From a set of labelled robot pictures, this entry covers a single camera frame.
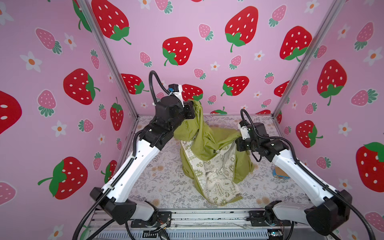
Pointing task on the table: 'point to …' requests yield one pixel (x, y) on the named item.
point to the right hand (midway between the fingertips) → (236, 140)
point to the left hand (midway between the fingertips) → (193, 100)
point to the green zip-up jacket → (212, 156)
